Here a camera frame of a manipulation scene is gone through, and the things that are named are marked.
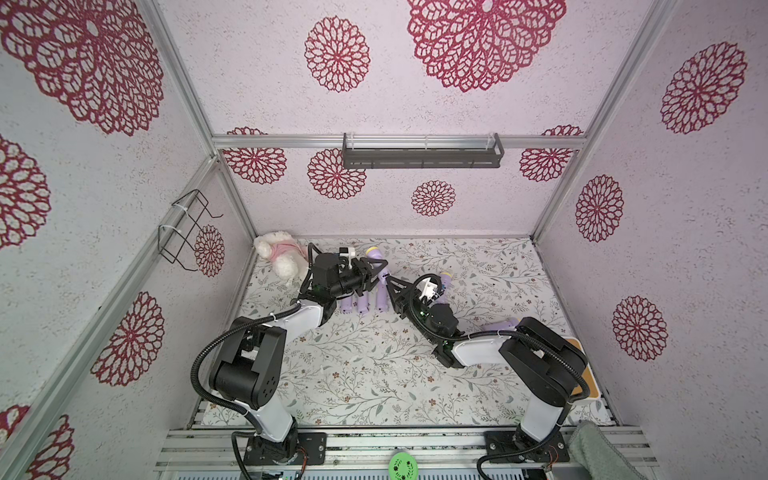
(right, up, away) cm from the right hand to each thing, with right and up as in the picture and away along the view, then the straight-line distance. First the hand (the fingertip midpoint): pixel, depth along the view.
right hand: (384, 280), depth 78 cm
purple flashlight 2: (-12, -9, +20) cm, 25 cm away
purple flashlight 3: (-7, -9, +20) cm, 23 cm away
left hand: (+1, +4, +6) cm, 7 cm away
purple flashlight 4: (+22, -1, +27) cm, 35 cm away
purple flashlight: (0, +2, +3) cm, 4 cm away
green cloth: (+50, -42, -8) cm, 66 cm away
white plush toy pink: (-29, +7, +14) cm, 33 cm away
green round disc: (+4, -42, -11) cm, 43 cm away
